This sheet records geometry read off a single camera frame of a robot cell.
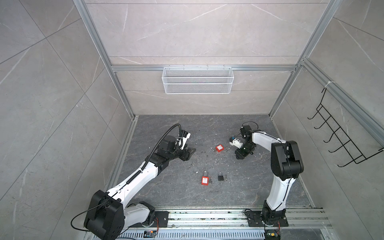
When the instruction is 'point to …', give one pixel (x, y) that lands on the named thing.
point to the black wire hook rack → (347, 146)
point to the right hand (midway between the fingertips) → (241, 153)
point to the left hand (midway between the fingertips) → (190, 144)
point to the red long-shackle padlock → (205, 179)
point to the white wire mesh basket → (195, 80)
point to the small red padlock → (219, 148)
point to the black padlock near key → (220, 176)
